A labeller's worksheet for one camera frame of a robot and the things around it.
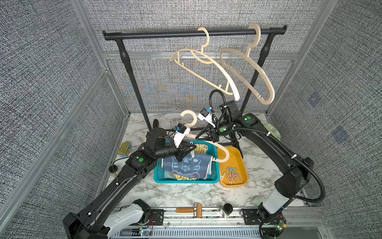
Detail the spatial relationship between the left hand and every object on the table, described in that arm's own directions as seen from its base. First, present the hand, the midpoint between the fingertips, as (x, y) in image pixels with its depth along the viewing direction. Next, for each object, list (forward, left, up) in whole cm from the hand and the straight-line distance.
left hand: (197, 145), depth 65 cm
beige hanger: (+4, -3, 0) cm, 5 cm away
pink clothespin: (-4, -23, -29) cm, 37 cm away
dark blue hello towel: (-3, 0, -15) cm, 15 cm away
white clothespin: (-3, +2, -3) cm, 4 cm away
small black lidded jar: (-22, -13, -22) cm, 34 cm away
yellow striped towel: (+11, -3, -22) cm, 24 cm away
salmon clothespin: (-4, -20, -29) cm, 35 cm away
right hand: (+5, -1, +1) cm, 5 cm away
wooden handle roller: (-20, 0, -29) cm, 35 cm away
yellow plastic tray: (+6, -26, -30) cm, 40 cm away
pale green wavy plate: (+25, -54, -25) cm, 65 cm away
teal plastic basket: (-4, +20, -26) cm, 32 cm away
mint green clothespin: (+1, -22, -30) cm, 37 cm away
